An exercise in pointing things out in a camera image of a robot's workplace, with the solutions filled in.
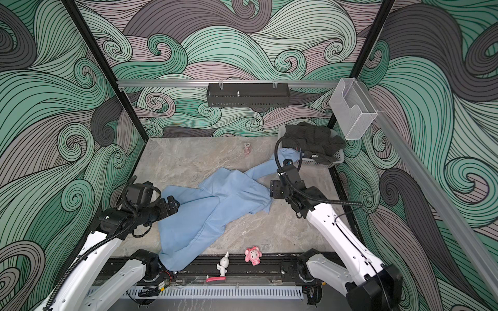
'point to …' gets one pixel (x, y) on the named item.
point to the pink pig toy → (253, 254)
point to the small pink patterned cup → (247, 148)
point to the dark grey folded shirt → (313, 140)
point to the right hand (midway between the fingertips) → (280, 185)
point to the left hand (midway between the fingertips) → (172, 206)
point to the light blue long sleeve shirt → (203, 208)
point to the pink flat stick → (214, 278)
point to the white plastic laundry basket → (314, 162)
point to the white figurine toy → (224, 263)
